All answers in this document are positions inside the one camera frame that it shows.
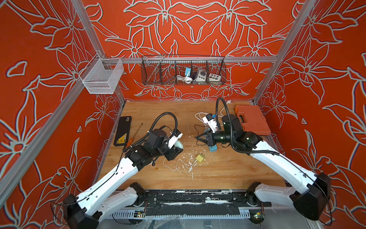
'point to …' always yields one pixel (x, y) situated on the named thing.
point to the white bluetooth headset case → (179, 144)
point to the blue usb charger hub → (213, 149)
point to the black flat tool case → (123, 131)
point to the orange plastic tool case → (252, 119)
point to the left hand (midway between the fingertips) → (178, 144)
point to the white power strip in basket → (202, 75)
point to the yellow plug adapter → (200, 157)
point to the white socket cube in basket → (214, 78)
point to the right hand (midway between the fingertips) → (195, 139)
